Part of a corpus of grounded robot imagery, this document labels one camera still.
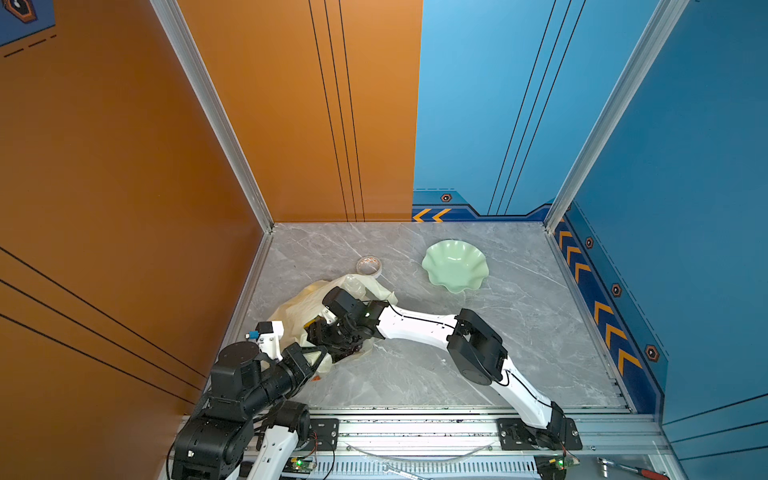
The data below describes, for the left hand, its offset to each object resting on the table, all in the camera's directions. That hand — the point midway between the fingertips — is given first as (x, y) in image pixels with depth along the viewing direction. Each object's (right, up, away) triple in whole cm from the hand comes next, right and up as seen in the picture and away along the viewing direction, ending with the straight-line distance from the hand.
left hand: (329, 346), depth 61 cm
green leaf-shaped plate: (+36, +14, +45) cm, 59 cm away
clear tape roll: (+4, +14, +47) cm, 50 cm away
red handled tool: (+62, -30, +7) cm, 69 cm away
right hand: (-10, -7, +18) cm, 22 cm away
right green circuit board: (+51, -32, +9) cm, 61 cm away
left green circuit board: (-9, -31, +10) cm, 34 cm away
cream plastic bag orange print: (-9, +6, +15) cm, 18 cm away
